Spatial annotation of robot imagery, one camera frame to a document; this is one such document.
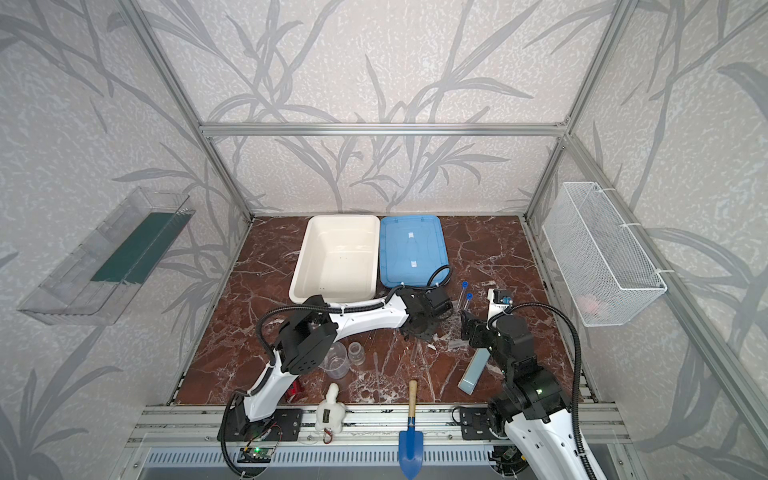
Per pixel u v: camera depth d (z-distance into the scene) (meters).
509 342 0.53
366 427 0.75
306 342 0.52
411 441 0.72
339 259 1.08
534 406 0.50
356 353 0.79
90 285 0.64
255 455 0.71
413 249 1.10
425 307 0.68
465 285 0.96
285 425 0.74
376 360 0.84
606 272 0.61
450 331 0.90
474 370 0.79
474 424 0.73
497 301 0.63
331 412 0.72
